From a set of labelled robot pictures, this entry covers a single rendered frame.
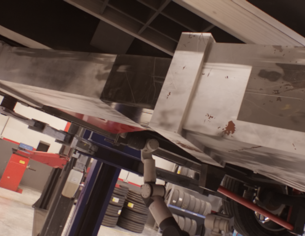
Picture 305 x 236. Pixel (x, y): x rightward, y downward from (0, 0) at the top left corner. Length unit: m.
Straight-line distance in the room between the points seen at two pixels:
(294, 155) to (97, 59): 0.24
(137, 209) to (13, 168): 3.52
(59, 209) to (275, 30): 4.45
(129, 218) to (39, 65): 8.53
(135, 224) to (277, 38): 8.58
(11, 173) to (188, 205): 5.53
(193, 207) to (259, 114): 10.48
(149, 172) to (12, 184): 7.54
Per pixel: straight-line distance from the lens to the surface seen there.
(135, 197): 8.84
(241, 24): 0.42
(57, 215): 4.75
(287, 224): 2.45
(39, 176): 10.35
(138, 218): 8.91
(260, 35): 0.43
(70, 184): 4.49
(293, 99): 0.25
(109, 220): 8.34
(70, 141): 2.26
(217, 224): 1.46
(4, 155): 10.35
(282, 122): 0.24
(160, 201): 1.66
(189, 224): 10.71
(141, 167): 2.65
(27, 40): 0.83
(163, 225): 1.61
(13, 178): 9.07
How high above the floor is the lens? 1.41
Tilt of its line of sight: 12 degrees up
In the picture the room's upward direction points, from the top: 20 degrees clockwise
